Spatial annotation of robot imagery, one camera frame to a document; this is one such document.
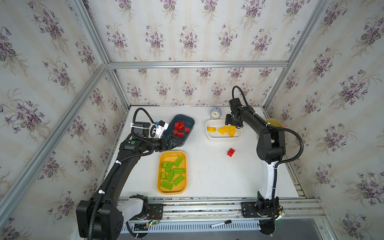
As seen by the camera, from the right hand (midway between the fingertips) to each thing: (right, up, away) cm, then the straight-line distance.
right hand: (230, 123), depth 100 cm
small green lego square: (-42, -29, -18) cm, 55 cm away
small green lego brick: (-42, -24, -13) cm, 51 cm away
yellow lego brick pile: (+2, -6, +4) cm, 7 cm away
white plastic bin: (-9, -5, +6) cm, 12 cm away
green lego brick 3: (-39, -30, -16) cm, 52 cm away
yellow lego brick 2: (-2, -4, +4) cm, 6 cm away
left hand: (-34, -9, -27) cm, 45 cm away
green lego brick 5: (-40, -34, -19) cm, 56 cm away
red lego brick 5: (-2, -18, -7) cm, 20 cm away
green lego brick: (-40, -26, -12) cm, 49 cm away
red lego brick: (-34, -8, +1) cm, 35 cm away
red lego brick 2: (-30, -5, +4) cm, 31 cm away
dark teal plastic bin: (-28, 0, +7) cm, 29 cm away
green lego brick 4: (-34, -32, -18) cm, 50 cm away
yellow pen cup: (+24, 0, -10) cm, 26 cm away
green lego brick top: (-34, -28, -15) cm, 46 cm away
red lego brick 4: (-34, -3, +5) cm, 35 cm away
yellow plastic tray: (-39, -21, -7) cm, 45 cm away
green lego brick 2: (-35, -24, -10) cm, 44 cm away
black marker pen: (-10, -47, -30) cm, 57 cm away
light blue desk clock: (-9, +8, +8) cm, 14 cm away
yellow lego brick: (-6, -5, +4) cm, 9 cm away
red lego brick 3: (-38, -2, +4) cm, 38 cm away
